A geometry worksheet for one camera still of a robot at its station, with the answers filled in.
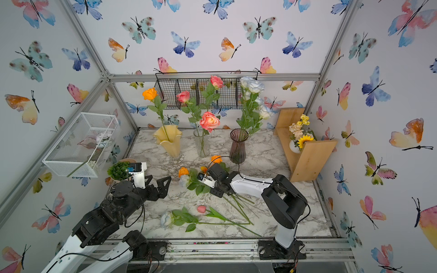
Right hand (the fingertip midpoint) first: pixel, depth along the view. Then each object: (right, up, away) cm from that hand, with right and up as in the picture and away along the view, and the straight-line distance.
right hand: (215, 183), depth 90 cm
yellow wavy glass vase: (-26, +25, +6) cm, 37 cm away
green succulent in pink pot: (-47, +7, -6) cm, 48 cm away
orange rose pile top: (+9, -8, -1) cm, 12 cm away
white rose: (-13, -1, +2) cm, 13 cm away
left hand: (-20, +7, -22) cm, 31 cm away
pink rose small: (-6, -11, -7) cm, 15 cm away
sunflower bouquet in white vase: (+43, +26, -3) cm, 50 cm away
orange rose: (-18, +5, +5) cm, 20 cm away
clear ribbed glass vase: (-9, +22, +9) cm, 25 cm away
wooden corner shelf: (+45, +10, -4) cm, 46 cm away
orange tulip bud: (-7, +6, +8) cm, 12 cm away
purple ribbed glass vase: (+12, +25, +3) cm, 28 cm away
